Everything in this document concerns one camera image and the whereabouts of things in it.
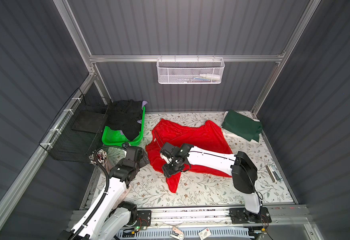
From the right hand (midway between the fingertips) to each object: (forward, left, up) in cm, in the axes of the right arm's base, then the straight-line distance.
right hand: (168, 174), depth 81 cm
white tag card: (-26, -5, -4) cm, 27 cm away
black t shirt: (+43, +35, +2) cm, 56 cm away
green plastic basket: (+29, +40, -7) cm, 50 cm away
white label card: (-26, -18, -5) cm, 32 cm away
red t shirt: (+31, -25, -9) cm, 41 cm away
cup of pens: (+6, +35, +11) cm, 37 cm away
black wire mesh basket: (+12, +46, +23) cm, 53 cm away
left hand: (+6, +17, +7) cm, 19 cm away
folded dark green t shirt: (+33, -54, -2) cm, 64 cm away
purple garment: (+53, +21, +5) cm, 57 cm away
